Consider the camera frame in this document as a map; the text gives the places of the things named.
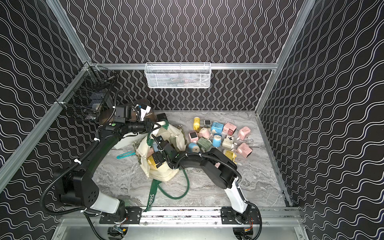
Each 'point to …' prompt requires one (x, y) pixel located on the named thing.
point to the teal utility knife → (126, 155)
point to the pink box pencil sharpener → (229, 128)
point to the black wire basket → (88, 93)
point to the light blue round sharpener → (217, 141)
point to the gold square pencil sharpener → (207, 123)
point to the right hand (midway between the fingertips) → (160, 150)
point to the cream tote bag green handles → (177, 137)
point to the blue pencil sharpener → (217, 126)
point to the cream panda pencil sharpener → (227, 142)
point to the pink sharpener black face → (193, 136)
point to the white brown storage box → (143, 110)
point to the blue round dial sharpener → (193, 147)
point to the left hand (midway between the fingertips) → (159, 123)
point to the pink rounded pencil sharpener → (244, 133)
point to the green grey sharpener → (203, 144)
